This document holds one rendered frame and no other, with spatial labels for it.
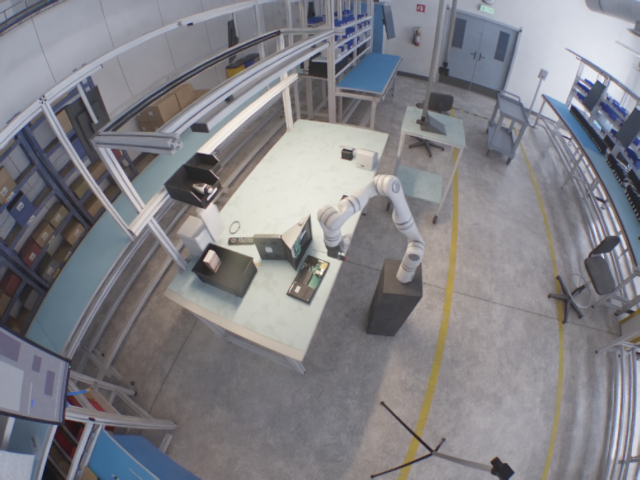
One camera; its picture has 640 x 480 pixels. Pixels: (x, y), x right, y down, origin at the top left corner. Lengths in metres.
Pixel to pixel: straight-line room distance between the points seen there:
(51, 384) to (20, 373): 0.18
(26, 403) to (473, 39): 8.15
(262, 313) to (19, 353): 1.13
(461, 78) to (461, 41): 1.02
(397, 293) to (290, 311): 0.63
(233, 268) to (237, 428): 1.40
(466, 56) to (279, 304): 7.08
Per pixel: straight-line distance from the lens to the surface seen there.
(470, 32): 7.42
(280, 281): 1.43
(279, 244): 1.37
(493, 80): 7.75
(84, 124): 2.40
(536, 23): 7.70
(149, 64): 5.54
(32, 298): 4.62
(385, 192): 1.11
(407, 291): 1.60
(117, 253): 2.27
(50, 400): 1.27
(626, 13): 4.68
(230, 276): 1.52
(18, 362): 1.13
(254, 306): 1.40
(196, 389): 2.53
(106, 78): 5.06
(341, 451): 2.28
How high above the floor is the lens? 2.25
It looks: 54 degrees down
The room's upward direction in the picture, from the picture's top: 4 degrees counter-clockwise
